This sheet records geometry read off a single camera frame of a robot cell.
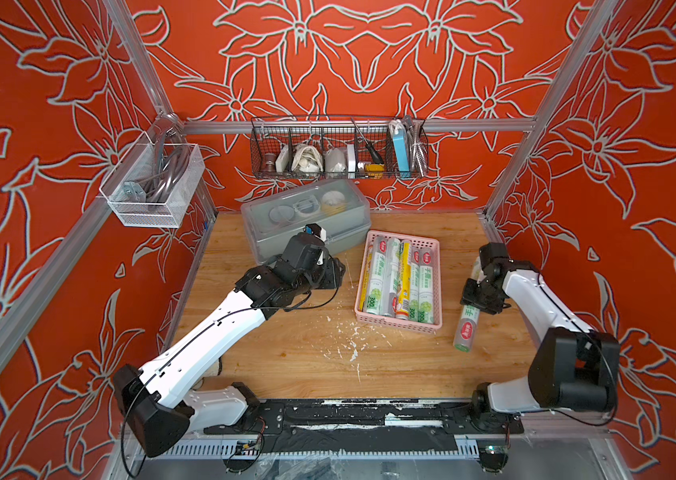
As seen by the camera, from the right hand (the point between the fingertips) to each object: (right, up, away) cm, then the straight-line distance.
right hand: (465, 300), depth 86 cm
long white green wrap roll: (-2, -5, -7) cm, 8 cm away
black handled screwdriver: (-27, +48, +9) cm, 56 cm away
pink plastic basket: (-22, -7, +1) cm, 23 cm away
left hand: (-37, +12, -14) cm, 42 cm away
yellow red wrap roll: (-29, +2, +4) cm, 30 cm away
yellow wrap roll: (-17, +4, +5) cm, 18 cm away
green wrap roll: (-9, +2, +7) cm, 12 cm away
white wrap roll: (-21, +5, +6) cm, 22 cm away
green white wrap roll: (-14, -1, +4) cm, 14 cm away
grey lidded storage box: (-36, +29, +10) cm, 47 cm away
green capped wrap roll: (-25, +6, +7) cm, 26 cm away
